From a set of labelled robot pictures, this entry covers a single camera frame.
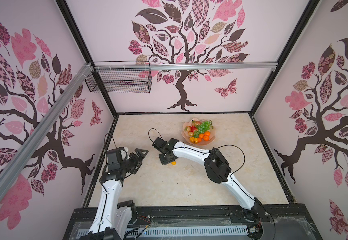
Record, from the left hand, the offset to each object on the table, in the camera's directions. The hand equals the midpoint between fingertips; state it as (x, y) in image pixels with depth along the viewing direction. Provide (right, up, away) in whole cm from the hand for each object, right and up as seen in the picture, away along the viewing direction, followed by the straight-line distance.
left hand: (146, 159), depth 80 cm
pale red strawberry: (+25, +17, +24) cm, 38 cm away
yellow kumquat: (+27, +9, +20) cm, 35 cm away
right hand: (+9, -3, +14) cm, 17 cm away
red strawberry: (+29, +17, +25) cm, 41 cm away
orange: (+38, +13, +23) cm, 47 cm away
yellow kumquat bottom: (+15, -5, +10) cm, 19 cm away
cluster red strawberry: (+27, +13, +23) cm, 37 cm away
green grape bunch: (+35, +18, +21) cm, 45 cm away
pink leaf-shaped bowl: (+26, +20, +27) cm, 42 cm away
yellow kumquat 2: (+30, +9, +18) cm, 36 cm away
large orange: (+37, +10, +20) cm, 43 cm away
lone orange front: (+32, +9, +20) cm, 39 cm away
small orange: (+34, +12, +23) cm, 43 cm away
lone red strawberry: (+32, +20, +24) cm, 45 cm away
